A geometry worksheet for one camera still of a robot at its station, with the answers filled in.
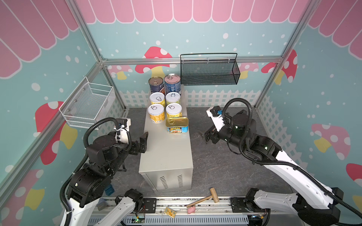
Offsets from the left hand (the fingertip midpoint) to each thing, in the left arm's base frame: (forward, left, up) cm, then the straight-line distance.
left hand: (136, 134), depth 59 cm
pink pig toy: (-23, -24, -34) cm, 48 cm away
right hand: (+6, -29, +2) cm, 29 cm away
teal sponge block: (-14, +22, -36) cm, 44 cm away
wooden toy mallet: (-16, -37, -35) cm, 53 cm away
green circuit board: (-27, +2, -38) cm, 47 cm away
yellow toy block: (-24, -14, -35) cm, 45 cm away
